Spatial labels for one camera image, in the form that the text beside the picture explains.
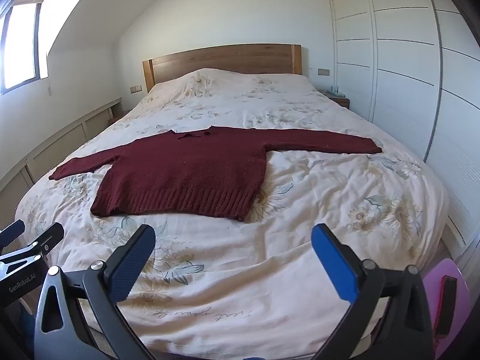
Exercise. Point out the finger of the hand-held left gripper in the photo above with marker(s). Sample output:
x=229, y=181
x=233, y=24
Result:
x=13, y=229
x=50, y=237

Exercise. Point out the wooden nightstand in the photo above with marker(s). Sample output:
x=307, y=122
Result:
x=339, y=100
x=115, y=121

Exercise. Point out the low beige wall cabinet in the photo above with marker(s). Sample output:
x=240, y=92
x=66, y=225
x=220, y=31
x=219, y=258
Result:
x=56, y=142

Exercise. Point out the window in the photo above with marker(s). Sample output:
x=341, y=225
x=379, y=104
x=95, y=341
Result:
x=20, y=45

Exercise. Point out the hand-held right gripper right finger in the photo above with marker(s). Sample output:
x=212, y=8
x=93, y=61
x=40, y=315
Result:
x=333, y=266

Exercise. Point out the wall switch plate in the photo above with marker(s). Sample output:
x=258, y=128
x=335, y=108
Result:
x=323, y=71
x=135, y=89

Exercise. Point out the bed with floral duvet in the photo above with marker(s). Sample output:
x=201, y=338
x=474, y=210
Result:
x=300, y=210

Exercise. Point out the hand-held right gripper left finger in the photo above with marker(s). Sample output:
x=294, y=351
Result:
x=133, y=262

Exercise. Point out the wooden headboard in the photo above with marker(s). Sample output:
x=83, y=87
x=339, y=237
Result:
x=225, y=58

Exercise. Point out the white built-in wardrobe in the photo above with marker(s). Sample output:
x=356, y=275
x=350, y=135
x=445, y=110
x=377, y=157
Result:
x=405, y=63

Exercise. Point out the dark red knit sweater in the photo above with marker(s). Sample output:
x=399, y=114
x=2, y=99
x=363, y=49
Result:
x=180, y=172

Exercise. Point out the pink plastic object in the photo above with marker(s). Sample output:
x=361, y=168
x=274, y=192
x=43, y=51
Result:
x=431, y=300

